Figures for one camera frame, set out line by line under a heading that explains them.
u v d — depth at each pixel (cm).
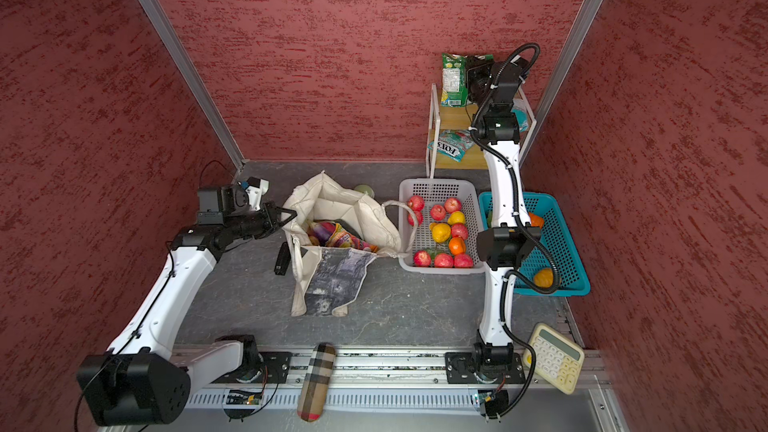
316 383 69
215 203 58
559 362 74
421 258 89
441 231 94
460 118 87
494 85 56
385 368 76
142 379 38
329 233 88
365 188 111
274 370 71
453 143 102
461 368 74
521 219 54
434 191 114
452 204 103
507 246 58
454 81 77
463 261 88
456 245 92
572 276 84
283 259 92
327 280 74
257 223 66
